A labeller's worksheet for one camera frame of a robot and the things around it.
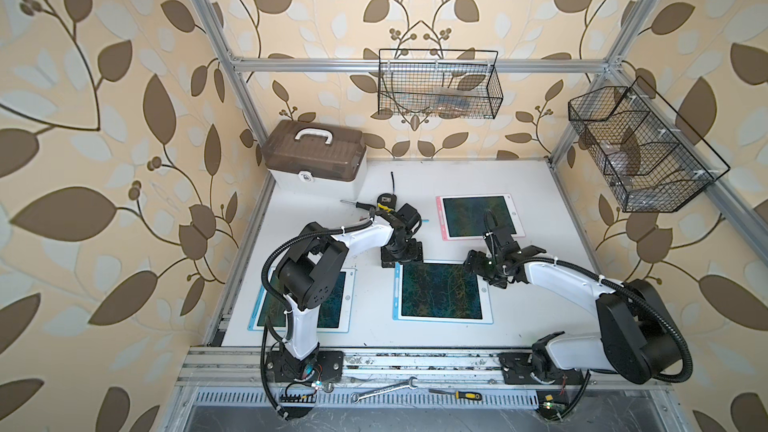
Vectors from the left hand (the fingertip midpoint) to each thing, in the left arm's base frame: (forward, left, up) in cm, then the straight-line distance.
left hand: (410, 259), depth 91 cm
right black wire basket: (+12, -58, +33) cm, 68 cm away
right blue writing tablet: (-9, -9, -2) cm, 13 cm away
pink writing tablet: (+16, -20, 0) cm, 26 cm away
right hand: (-3, -19, -1) cm, 19 cm away
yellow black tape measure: (+22, +7, 0) cm, 24 cm away
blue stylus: (+16, -6, -2) cm, 17 cm away
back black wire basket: (+46, -7, +33) cm, 57 cm away
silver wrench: (-35, +13, -2) cm, 37 cm away
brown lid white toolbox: (+26, +30, +18) cm, 44 cm away
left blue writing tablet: (-16, +21, -2) cm, 27 cm away
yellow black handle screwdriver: (-34, -11, -2) cm, 36 cm away
